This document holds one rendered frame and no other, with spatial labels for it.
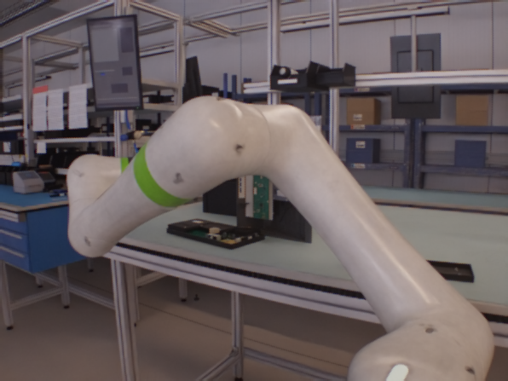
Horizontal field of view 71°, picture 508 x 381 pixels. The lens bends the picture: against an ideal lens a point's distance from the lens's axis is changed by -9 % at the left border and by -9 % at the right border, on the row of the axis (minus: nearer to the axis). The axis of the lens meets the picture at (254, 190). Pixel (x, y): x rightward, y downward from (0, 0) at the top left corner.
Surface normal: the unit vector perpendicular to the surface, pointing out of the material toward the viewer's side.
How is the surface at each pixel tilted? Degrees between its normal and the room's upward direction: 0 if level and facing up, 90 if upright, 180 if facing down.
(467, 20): 90
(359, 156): 90
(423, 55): 97
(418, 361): 7
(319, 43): 90
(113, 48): 101
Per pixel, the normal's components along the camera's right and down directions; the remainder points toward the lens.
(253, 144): 0.81, 0.15
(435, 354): 0.14, -0.97
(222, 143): 0.34, 0.22
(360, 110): -0.52, 0.11
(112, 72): -0.11, 0.32
